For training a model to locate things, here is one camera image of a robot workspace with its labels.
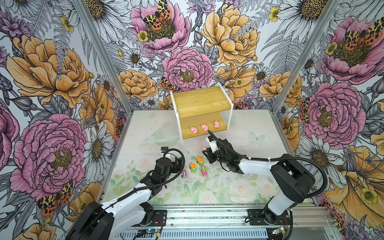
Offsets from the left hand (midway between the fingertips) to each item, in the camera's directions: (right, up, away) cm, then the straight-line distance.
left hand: (174, 162), depth 87 cm
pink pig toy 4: (+17, +8, +1) cm, 19 cm away
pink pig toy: (+25, +21, +2) cm, 33 cm away
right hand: (+18, +4, +2) cm, 18 cm away
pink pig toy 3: (+12, +18, 0) cm, 22 cm away
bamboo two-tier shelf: (+14, +28, -11) cm, 33 cm away
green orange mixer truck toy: (+15, -1, +4) cm, 15 cm away
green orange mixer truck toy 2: (+11, -4, +2) cm, 11 cm away
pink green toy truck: (+18, -6, 0) cm, 19 cm away
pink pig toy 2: (+18, +20, 0) cm, 26 cm away
